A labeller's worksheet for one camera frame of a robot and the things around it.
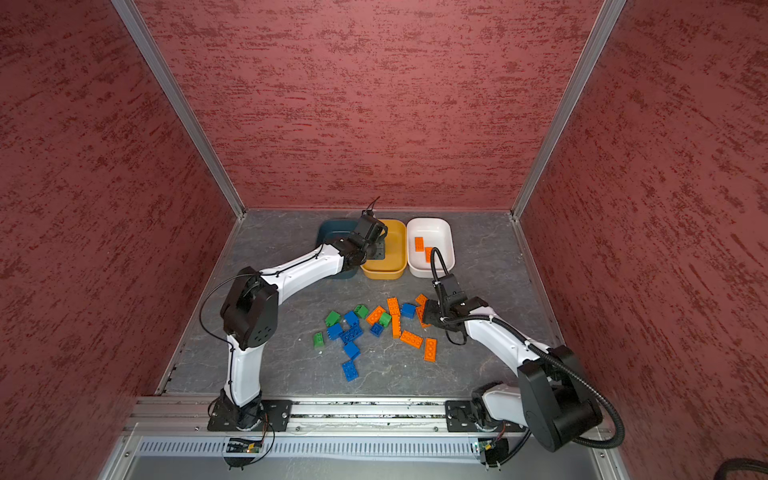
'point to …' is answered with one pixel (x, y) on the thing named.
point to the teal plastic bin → (329, 230)
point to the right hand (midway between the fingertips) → (428, 322)
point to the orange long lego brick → (396, 330)
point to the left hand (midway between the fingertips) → (377, 249)
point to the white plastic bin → (422, 235)
